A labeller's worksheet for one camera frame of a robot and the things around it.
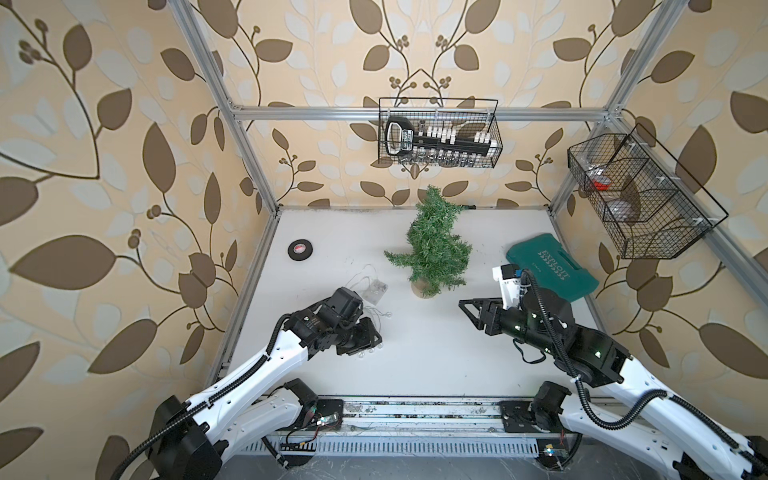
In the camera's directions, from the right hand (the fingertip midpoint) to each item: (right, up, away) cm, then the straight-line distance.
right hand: (462, 304), depth 68 cm
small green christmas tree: (-5, +12, +5) cm, 14 cm away
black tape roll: (-50, +11, +41) cm, 66 cm away
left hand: (-20, -10, +8) cm, 24 cm away
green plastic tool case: (+35, +5, +29) cm, 46 cm away
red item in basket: (+42, +30, +15) cm, 53 cm away
